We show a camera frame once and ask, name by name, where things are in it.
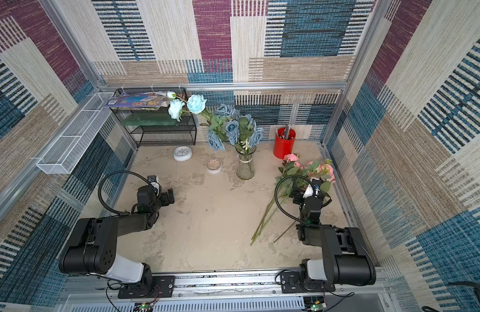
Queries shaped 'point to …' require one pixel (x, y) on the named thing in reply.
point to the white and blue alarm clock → (183, 153)
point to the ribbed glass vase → (246, 169)
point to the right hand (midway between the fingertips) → (306, 186)
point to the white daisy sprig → (245, 142)
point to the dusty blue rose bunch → (228, 124)
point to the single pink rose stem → (320, 170)
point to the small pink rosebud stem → (287, 228)
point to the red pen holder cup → (284, 142)
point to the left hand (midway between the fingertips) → (162, 190)
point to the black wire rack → (145, 113)
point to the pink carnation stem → (287, 159)
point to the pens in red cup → (287, 132)
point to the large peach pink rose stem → (324, 170)
